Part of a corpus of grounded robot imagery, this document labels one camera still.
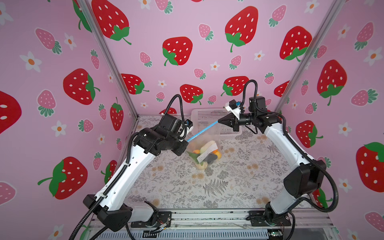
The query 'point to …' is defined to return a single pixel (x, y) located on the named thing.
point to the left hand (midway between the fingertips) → (183, 142)
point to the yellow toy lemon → (219, 154)
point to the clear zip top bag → (208, 157)
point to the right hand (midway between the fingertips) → (220, 119)
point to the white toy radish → (205, 146)
